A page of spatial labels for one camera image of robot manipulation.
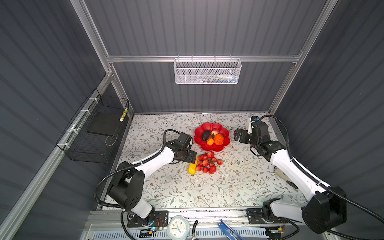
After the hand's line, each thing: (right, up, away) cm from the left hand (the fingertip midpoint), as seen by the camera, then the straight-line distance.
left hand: (190, 157), depth 88 cm
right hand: (+30, +14, -5) cm, 34 cm away
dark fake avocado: (+10, +12, +14) cm, 21 cm away
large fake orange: (+18, +10, +9) cm, 23 cm away
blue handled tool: (+20, -32, -19) cm, 42 cm away
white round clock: (-5, -29, -20) cm, 35 cm away
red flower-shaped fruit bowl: (+5, +8, +14) cm, 17 cm away
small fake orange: (+13, +8, +11) cm, 19 cm away
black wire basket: (-48, +14, -16) cm, 52 cm away
